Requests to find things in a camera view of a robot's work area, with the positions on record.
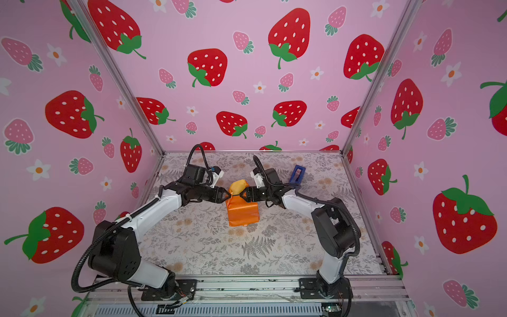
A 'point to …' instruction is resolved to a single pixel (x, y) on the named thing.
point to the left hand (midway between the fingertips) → (227, 193)
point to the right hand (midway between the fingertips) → (242, 197)
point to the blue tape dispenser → (297, 175)
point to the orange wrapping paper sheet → (241, 213)
